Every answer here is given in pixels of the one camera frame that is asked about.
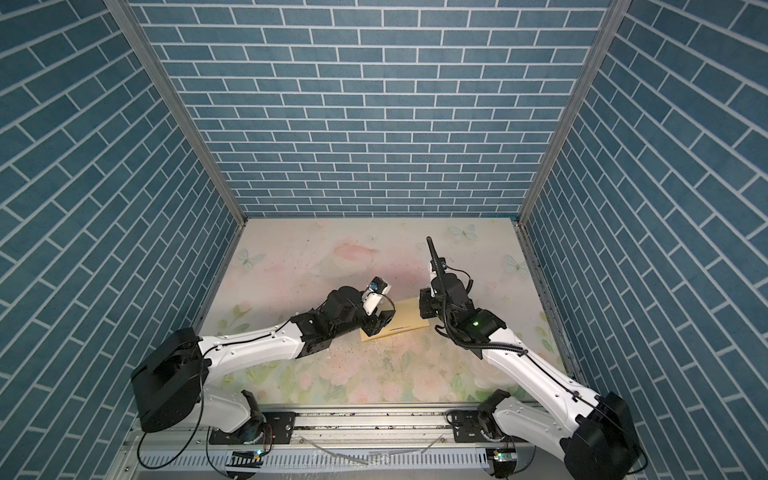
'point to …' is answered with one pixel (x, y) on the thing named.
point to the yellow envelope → (405, 317)
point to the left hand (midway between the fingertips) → (389, 306)
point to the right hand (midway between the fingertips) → (422, 287)
